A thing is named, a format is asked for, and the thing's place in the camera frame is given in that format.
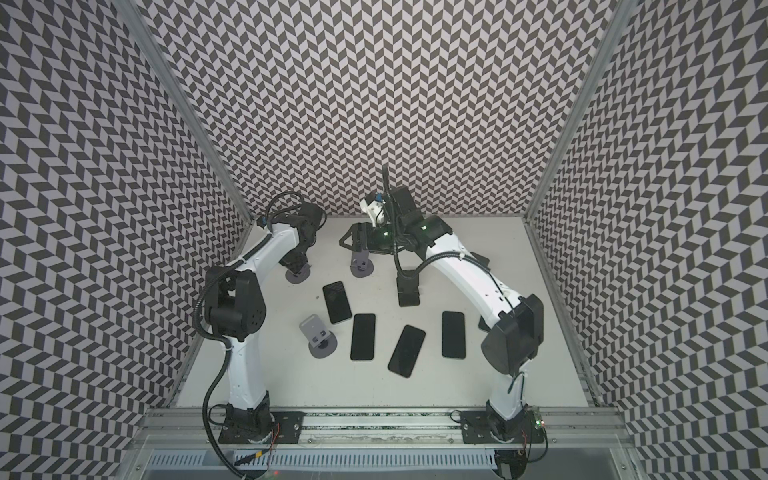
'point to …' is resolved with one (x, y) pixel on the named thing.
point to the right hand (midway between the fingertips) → (349, 253)
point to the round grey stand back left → (299, 277)
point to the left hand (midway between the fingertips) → (286, 246)
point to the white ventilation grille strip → (326, 460)
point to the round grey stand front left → (322, 343)
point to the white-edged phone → (363, 337)
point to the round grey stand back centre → (361, 266)
